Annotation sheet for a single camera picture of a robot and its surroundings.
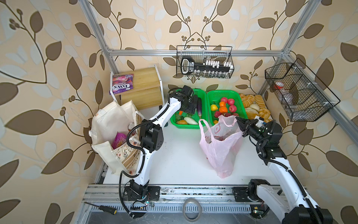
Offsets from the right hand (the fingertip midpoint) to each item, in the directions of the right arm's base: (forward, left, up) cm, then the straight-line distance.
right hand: (236, 117), depth 73 cm
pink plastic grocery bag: (-10, +9, -8) cm, 16 cm away
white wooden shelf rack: (+35, +55, -12) cm, 66 cm away
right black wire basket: (+9, -36, +7) cm, 38 cm away
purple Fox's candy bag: (+23, +63, +7) cm, 68 cm away
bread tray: (+28, -29, -23) cm, 46 cm away
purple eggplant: (+30, +14, -25) cm, 42 cm away
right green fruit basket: (+32, -14, -24) cm, 42 cm away
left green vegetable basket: (+16, +32, -24) cm, 43 cm away
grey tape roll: (-32, +24, -30) cm, 50 cm away
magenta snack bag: (-3, +66, -14) cm, 67 cm away
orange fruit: (+25, -3, -22) cm, 33 cm away
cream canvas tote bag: (+5, +71, -6) cm, 71 cm away
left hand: (+19, +23, -12) cm, 32 cm away
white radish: (+15, +23, -23) cm, 35 cm away
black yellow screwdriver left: (-36, +64, -26) cm, 78 cm away
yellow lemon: (+28, +4, -23) cm, 36 cm away
